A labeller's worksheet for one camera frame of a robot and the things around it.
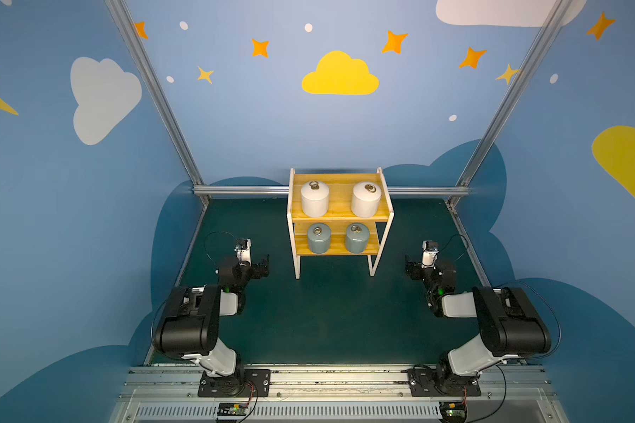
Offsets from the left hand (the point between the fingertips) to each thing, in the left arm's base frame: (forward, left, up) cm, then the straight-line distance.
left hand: (254, 251), depth 94 cm
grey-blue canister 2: (-4, -35, +16) cm, 39 cm away
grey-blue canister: (-4, -24, +15) cm, 28 cm away
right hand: (+1, -62, 0) cm, 62 cm away
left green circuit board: (-47, -1, -9) cm, 47 cm away
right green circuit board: (-46, -63, -9) cm, 78 cm away
